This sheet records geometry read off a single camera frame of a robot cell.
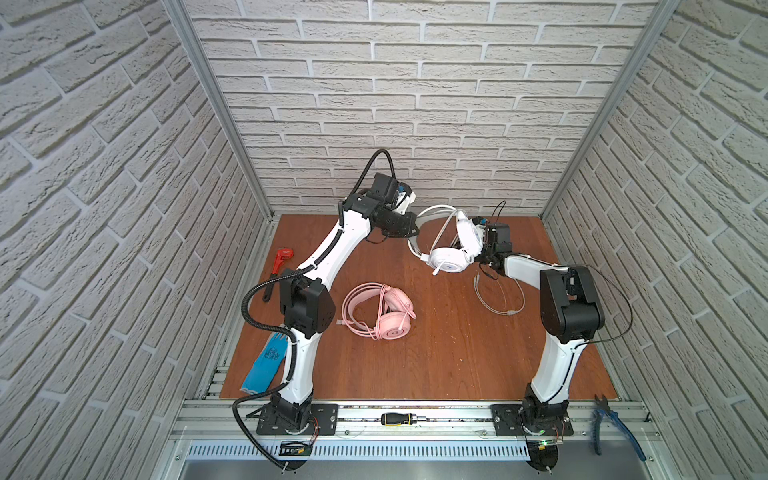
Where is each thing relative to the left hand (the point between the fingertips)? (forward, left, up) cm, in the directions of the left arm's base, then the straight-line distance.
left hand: (421, 226), depth 84 cm
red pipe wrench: (+8, +47, -23) cm, 53 cm away
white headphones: (-15, -5, +4) cm, 16 cm away
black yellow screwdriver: (-45, +9, -23) cm, 51 cm away
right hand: (+6, -13, -15) cm, 21 cm away
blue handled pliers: (-45, -45, -23) cm, 68 cm away
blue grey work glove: (-30, +44, -23) cm, 58 cm away
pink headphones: (-20, +8, -15) cm, 26 cm away
